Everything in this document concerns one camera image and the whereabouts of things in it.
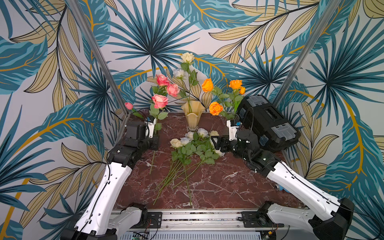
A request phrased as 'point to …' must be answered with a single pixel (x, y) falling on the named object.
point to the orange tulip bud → (239, 98)
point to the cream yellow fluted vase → (193, 110)
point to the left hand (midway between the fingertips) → (154, 138)
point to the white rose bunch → (189, 152)
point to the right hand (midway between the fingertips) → (216, 136)
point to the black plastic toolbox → (274, 131)
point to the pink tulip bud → (129, 106)
